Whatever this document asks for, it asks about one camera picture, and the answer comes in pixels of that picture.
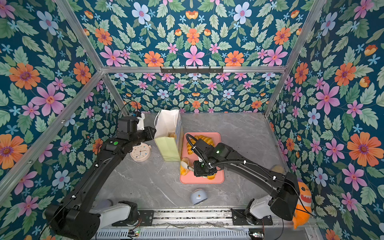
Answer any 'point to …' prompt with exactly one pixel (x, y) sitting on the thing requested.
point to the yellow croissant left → (189, 150)
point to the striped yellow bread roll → (211, 177)
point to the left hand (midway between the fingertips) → (156, 126)
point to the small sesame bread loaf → (183, 171)
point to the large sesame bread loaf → (171, 134)
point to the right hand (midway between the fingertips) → (196, 173)
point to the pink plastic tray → (189, 178)
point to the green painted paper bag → (168, 121)
